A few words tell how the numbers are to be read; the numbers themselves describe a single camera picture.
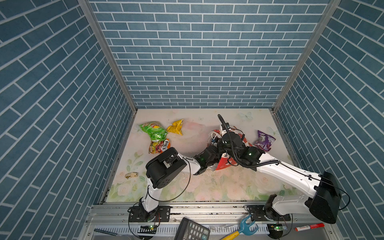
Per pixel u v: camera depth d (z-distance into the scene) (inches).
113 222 28.8
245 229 26.8
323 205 15.3
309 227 27.4
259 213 29.0
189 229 26.8
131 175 33.4
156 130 39.0
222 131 27.4
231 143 22.0
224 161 29.7
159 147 37.7
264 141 37.9
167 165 21.1
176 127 40.1
